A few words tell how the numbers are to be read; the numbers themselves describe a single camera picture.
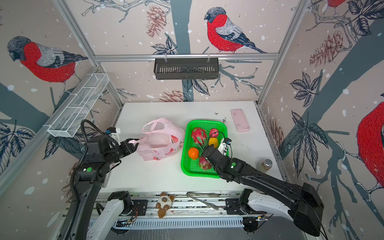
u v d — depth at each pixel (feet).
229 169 1.78
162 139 3.21
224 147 2.26
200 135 3.01
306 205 1.29
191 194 2.60
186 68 3.45
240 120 3.59
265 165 2.54
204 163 2.66
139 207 2.40
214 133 3.17
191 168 2.87
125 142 2.07
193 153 2.81
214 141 3.02
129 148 2.08
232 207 2.39
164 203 2.38
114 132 2.14
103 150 1.79
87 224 1.49
